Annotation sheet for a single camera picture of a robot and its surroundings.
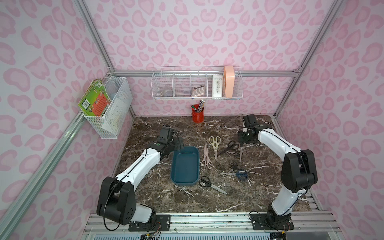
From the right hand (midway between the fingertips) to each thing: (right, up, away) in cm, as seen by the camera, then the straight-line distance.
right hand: (241, 137), depth 94 cm
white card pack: (-15, +32, -2) cm, 35 cm away
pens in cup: (-26, +21, +19) cm, 38 cm away
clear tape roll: (-47, +28, -1) cm, 54 cm away
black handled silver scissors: (-23, -25, -8) cm, 35 cm away
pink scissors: (-22, -15, +1) cm, 26 cm away
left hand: (-40, -1, -6) cm, 40 cm away
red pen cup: (-27, +17, +18) cm, 37 cm away
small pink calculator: (-27, +29, 0) cm, 39 cm away
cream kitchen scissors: (-15, -4, +10) cm, 18 cm away
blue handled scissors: (-1, -22, -6) cm, 23 cm away
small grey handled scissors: (+3, -9, +10) cm, 13 cm away
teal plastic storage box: (-35, -18, -1) cm, 39 cm away
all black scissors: (-4, -6, +9) cm, 11 cm away
